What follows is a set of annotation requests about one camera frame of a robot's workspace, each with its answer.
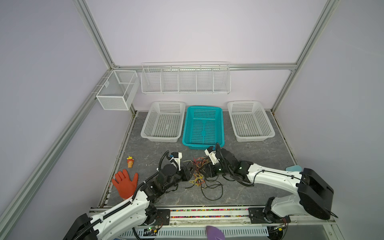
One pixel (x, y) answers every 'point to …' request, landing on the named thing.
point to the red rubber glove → (125, 186)
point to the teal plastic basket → (203, 127)
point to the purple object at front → (214, 233)
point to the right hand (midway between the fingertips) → (201, 170)
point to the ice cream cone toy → (130, 161)
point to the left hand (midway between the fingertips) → (195, 169)
